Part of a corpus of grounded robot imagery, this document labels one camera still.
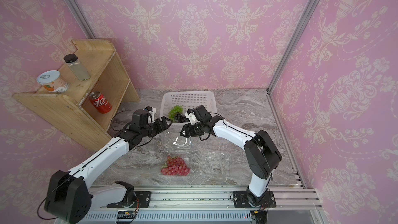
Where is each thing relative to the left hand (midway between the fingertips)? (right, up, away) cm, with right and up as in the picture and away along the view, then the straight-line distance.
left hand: (170, 124), depth 83 cm
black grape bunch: (+3, +2, +17) cm, 17 cm away
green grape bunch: (0, +8, +23) cm, 24 cm away
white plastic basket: (+7, +14, +26) cm, 31 cm away
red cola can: (-32, +12, -8) cm, 35 cm away
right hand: (+8, -5, +1) cm, 9 cm away
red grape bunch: (+4, -21, -4) cm, 21 cm away
